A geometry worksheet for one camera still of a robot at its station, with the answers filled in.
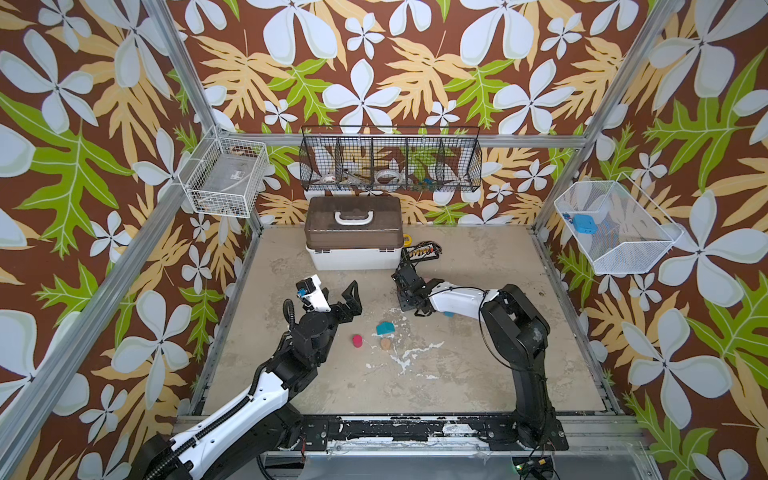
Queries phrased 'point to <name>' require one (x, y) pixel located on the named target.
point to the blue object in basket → (584, 224)
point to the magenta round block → (357, 340)
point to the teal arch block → (385, 327)
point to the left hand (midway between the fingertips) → (341, 283)
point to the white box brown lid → (354, 233)
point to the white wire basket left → (224, 176)
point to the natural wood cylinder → (385, 343)
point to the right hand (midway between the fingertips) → (406, 295)
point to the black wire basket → (389, 159)
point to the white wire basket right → (618, 229)
